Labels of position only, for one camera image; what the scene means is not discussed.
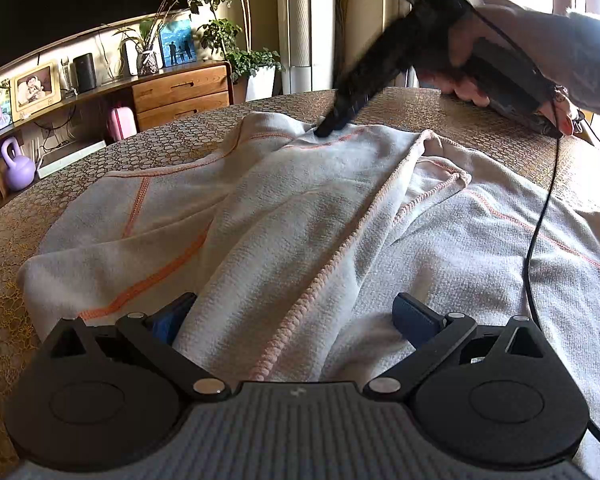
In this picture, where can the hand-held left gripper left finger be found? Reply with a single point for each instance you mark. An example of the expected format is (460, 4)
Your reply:
(167, 320)

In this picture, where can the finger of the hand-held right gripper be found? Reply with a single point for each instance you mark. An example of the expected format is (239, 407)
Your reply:
(337, 115)

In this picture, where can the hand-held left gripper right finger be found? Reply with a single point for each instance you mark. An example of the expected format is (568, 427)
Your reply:
(415, 317)

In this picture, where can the white garment orange stitching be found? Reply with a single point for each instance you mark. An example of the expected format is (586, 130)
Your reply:
(305, 200)

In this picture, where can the person's right forearm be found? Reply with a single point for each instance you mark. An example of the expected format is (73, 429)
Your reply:
(580, 50)

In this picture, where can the person's right hand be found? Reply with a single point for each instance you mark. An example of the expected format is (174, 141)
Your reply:
(490, 30)

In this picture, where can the green tree in white planter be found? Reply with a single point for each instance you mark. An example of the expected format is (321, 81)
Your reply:
(260, 85)

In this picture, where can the white tower air conditioner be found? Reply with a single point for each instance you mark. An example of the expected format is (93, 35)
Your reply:
(297, 20)

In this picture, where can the wooden TV console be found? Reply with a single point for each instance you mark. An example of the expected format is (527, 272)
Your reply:
(180, 90)

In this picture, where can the blue photo print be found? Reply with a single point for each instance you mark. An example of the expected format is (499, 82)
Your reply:
(177, 42)

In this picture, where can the yellow floral lace tablecloth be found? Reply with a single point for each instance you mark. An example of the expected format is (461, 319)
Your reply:
(10, 220)

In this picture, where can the white flat box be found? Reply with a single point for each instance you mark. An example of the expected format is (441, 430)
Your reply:
(70, 157)

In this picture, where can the glass vase with green plant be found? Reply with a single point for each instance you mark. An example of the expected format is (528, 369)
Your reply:
(148, 64)

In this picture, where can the pink case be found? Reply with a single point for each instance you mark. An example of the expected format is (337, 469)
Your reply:
(123, 125)

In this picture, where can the purple kettlebell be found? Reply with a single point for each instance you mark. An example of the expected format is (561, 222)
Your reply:
(19, 172)

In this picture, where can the pale glass vase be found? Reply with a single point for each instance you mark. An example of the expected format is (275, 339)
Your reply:
(131, 60)

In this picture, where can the black speaker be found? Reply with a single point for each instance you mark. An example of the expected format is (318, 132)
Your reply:
(86, 72)

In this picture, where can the clear glass trophy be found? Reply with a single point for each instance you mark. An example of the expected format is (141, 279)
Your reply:
(69, 80)

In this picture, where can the black television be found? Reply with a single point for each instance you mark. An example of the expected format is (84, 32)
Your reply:
(80, 10)

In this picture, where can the wooden picture frame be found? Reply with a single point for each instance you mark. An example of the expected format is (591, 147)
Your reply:
(35, 90)

